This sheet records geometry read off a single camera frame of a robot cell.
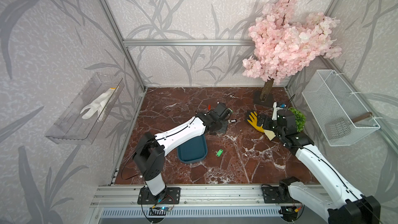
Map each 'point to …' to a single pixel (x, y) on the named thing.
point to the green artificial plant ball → (300, 119)
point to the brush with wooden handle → (340, 126)
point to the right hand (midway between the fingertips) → (265, 115)
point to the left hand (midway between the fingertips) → (224, 126)
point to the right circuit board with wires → (289, 213)
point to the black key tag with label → (233, 121)
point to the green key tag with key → (219, 153)
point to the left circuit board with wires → (158, 211)
